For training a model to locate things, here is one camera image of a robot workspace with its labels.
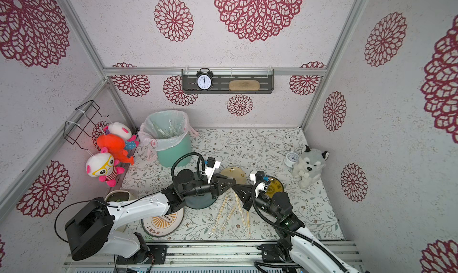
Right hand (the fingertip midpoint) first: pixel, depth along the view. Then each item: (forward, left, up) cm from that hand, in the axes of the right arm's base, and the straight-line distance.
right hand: (233, 187), depth 69 cm
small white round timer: (+29, -33, -21) cm, 48 cm away
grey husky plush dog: (+15, -35, -9) cm, 39 cm away
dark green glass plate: (+2, +16, -21) cm, 26 cm away
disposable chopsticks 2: (-4, +2, -22) cm, 23 cm away
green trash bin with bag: (+36, +38, -9) cm, 53 cm away
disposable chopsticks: (-5, +7, -22) cm, 24 cm away
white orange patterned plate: (-10, +35, -22) cm, 42 cm away
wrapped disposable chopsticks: (-6, -6, -22) cm, 23 cm away
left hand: (+2, -1, 0) cm, 2 cm away
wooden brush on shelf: (+49, -5, +13) cm, 51 cm away
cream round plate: (+20, -1, -22) cm, 30 cm away
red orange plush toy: (+22, +58, -1) cm, 61 cm away
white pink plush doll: (+32, +59, -3) cm, 67 cm away
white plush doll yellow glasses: (+11, +59, -2) cm, 60 cm away
